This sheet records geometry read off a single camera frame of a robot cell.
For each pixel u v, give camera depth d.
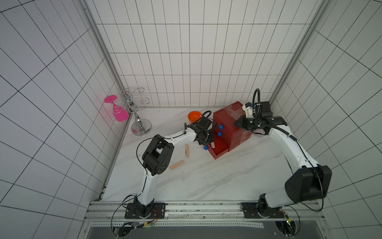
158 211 0.72
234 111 0.89
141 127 1.06
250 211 0.73
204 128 0.76
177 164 0.90
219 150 0.89
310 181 0.41
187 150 0.95
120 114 0.99
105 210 0.74
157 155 0.54
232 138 0.83
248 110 0.75
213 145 0.91
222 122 0.83
